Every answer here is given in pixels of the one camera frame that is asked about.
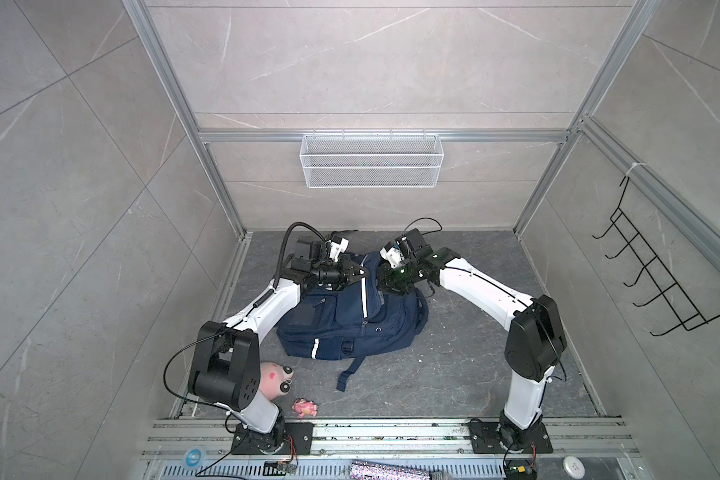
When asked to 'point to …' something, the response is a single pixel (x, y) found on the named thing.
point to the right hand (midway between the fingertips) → (371, 286)
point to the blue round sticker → (193, 457)
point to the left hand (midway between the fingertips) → (370, 267)
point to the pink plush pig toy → (274, 379)
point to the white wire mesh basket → (366, 161)
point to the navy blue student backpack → (352, 321)
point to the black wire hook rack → (646, 278)
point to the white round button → (573, 466)
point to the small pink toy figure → (304, 407)
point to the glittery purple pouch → (365, 470)
